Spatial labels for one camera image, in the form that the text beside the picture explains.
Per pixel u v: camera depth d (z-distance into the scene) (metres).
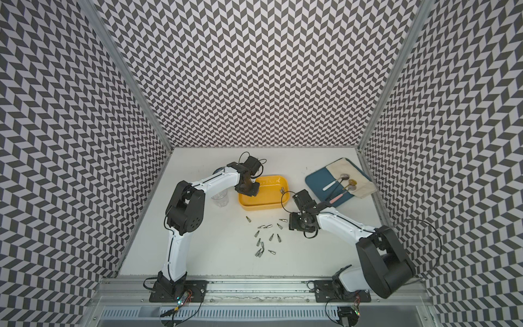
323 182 1.04
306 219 0.64
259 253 0.81
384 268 0.42
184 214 0.55
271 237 0.86
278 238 0.87
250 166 0.80
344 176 1.05
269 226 0.87
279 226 0.90
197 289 0.74
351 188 1.00
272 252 0.83
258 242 0.84
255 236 0.87
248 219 0.92
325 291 0.74
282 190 1.01
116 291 0.77
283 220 0.91
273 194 0.99
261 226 0.86
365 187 0.99
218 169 1.00
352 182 1.04
